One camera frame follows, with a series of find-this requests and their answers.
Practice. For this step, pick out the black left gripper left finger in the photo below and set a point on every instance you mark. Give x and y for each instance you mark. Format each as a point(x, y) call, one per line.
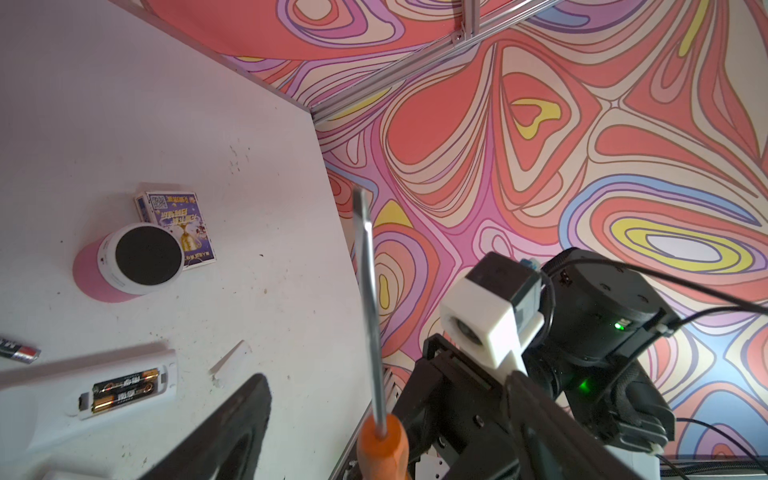
point(227, 445)

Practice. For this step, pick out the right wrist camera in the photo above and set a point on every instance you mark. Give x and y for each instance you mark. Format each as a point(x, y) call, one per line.
point(493, 313)

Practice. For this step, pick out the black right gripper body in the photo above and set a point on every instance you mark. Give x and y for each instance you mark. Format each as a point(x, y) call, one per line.
point(598, 320)

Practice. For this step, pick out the small purple card box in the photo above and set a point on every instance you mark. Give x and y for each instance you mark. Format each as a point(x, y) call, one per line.
point(179, 213)

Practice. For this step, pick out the gold black battery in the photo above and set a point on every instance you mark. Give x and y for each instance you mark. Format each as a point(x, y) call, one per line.
point(117, 384)
point(107, 402)

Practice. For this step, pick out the gold black battery lower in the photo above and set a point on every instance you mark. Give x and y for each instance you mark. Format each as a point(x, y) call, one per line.
point(107, 402)

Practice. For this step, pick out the pink round speaker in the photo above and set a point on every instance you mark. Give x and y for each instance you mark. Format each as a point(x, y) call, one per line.
point(131, 262)

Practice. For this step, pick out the gold black battery upper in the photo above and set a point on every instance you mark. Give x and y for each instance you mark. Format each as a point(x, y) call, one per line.
point(117, 384)

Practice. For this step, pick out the white remote with coloured buttons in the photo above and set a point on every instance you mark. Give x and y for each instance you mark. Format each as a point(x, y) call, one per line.
point(44, 407)

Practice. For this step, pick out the aluminium frame post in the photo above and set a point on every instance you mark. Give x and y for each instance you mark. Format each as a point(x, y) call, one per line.
point(475, 28)

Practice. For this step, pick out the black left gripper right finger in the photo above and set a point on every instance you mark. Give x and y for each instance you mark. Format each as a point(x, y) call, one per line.
point(549, 444)

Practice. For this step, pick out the black red AAA battery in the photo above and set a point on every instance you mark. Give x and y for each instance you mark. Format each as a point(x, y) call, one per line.
point(12, 350)

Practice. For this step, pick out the orange handled screwdriver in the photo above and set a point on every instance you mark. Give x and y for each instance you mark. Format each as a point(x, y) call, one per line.
point(382, 445)

